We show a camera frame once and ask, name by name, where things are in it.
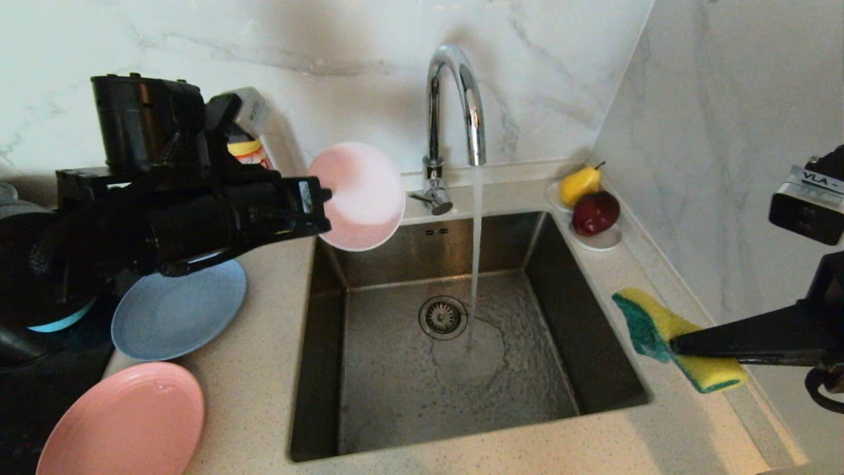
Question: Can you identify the small light pink plate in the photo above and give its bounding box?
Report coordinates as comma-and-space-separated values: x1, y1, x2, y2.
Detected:
307, 142, 406, 253

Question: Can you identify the orange yellow dish soap bottle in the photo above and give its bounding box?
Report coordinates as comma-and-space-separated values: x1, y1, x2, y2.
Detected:
227, 135, 276, 171

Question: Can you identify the yellow sponge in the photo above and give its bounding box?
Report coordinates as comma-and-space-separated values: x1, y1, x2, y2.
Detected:
612, 288, 750, 395

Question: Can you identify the blue plate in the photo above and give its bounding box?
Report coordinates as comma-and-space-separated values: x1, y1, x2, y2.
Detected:
111, 259, 248, 362

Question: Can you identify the chrome gooseneck faucet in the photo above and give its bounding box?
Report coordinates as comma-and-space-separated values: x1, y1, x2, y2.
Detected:
409, 44, 487, 216

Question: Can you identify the teal bowl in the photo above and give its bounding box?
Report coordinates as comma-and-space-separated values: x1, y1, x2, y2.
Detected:
26, 300, 98, 334

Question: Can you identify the stainless steel sink basin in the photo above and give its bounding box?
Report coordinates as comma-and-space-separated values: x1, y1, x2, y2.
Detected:
287, 211, 653, 462

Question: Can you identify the round metal drain strainer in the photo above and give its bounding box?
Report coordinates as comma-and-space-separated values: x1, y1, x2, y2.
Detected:
419, 296, 469, 341

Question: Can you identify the small white fruit dish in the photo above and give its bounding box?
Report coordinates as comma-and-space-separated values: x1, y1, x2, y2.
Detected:
546, 182, 624, 252

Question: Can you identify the dark red apple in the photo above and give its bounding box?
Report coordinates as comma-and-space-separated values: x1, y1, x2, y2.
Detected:
572, 191, 622, 236

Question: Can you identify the large pink plate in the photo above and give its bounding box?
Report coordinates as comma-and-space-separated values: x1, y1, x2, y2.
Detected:
36, 362, 205, 475

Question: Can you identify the yellow pear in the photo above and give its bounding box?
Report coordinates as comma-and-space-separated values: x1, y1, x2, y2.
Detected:
560, 162, 606, 208

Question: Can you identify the black frying pan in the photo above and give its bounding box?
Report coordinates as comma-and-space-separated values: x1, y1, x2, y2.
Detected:
0, 322, 44, 365

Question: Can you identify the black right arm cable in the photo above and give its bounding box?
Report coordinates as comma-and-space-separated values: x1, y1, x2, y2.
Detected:
804, 145, 844, 415

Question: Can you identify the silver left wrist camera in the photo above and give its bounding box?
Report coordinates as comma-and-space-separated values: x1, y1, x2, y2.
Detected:
234, 88, 272, 137

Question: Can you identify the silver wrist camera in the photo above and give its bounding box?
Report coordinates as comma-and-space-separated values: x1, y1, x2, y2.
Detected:
234, 88, 272, 137
768, 165, 844, 246

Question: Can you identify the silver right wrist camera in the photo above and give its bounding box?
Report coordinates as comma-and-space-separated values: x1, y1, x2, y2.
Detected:
768, 165, 844, 246

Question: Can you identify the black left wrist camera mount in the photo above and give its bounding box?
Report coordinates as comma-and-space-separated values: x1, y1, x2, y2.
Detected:
91, 74, 206, 177

